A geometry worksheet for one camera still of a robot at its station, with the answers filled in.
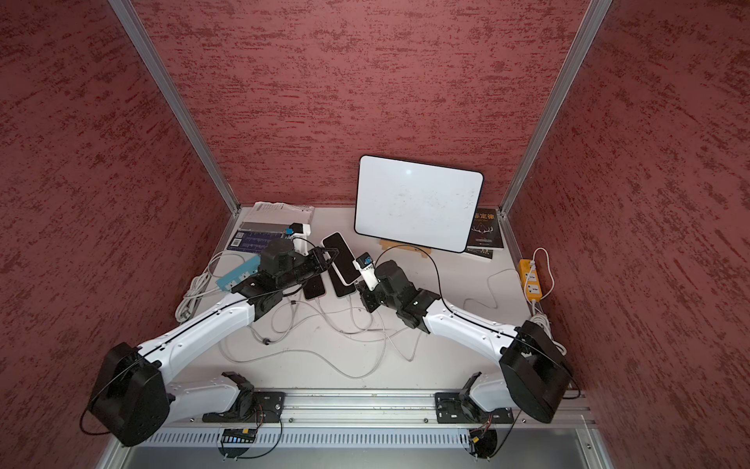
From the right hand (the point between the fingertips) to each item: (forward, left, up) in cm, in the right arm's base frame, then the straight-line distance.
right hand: (359, 290), depth 82 cm
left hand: (+6, +5, +9) cm, 12 cm away
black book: (+30, -47, -12) cm, 57 cm away
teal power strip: (+9, +45, -9) cm, 47 cm away
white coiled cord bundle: (+10, +56, -12) cm, 58 cm away
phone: (+4, +4, +9) cm, 10 cm away
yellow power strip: (+8, -56, -10) cm, 57 cm away
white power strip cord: (-6, -55, -12) cm, 56 cm away
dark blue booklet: (+27, +42, -9) cm, 50 cm away
